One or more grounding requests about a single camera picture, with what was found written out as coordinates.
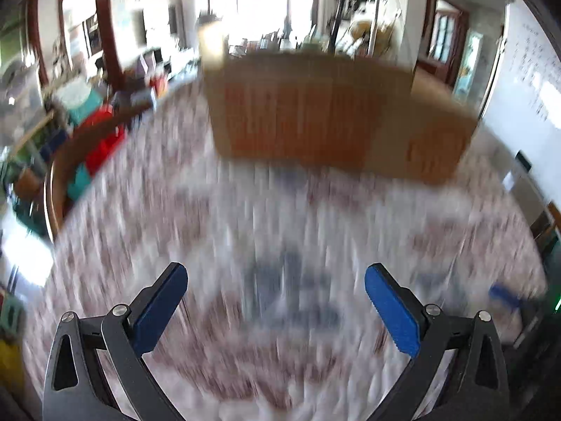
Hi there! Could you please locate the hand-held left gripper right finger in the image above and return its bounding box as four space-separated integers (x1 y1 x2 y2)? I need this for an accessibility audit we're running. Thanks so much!
364 263 511 421

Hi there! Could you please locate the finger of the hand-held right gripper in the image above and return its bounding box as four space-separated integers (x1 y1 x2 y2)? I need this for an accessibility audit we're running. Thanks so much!
488 284 527 312

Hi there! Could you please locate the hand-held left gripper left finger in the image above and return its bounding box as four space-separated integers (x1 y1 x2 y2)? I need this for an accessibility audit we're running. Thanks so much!
41 262 189 421

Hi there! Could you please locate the printed quilted tablecloth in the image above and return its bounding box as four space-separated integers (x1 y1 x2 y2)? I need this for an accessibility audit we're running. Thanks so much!
22 74 548 421

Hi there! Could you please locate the printed cardboard box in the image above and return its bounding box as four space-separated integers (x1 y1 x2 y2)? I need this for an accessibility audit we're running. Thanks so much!
197 22 479 186

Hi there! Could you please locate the curved-back wooden chair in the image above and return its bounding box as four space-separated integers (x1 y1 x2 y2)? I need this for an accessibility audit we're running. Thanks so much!
44 100 155 243

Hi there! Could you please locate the whiteboard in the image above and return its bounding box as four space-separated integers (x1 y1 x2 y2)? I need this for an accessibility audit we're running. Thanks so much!
478 2 561 229

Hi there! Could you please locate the brown wooden door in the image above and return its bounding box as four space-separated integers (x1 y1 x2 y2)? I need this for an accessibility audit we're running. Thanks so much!
416 0 471 88

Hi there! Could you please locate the red plastic bin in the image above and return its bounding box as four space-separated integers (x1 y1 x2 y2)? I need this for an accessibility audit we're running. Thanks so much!
83 107 124 172

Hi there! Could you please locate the teal storage box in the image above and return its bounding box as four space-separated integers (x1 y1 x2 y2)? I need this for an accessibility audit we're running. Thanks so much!
55 80 102 124

